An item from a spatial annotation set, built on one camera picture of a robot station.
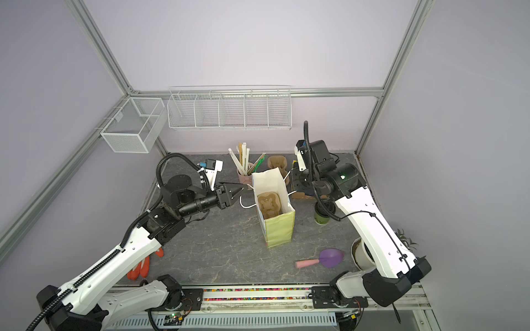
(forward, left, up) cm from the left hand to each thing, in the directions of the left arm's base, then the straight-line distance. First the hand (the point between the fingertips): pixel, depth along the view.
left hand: (245, 191), depth 63 cm
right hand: (+6, -17, -2) cm, 18 cm away
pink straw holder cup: (+24, +4, -26) cm, 35 cm away
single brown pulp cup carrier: (+12, -8, -29) cm, 32 cm away
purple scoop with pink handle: (-12, -31, -34) cm, 48 cm away
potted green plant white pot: (-16, -39, -21) cm, 47 cm away
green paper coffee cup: (+3, -30, -30) cm, 42 cm away
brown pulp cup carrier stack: (+39, -14, -31) cm, 52 cm away
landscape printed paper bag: (-6, -10, -18) cm, 22 cm away
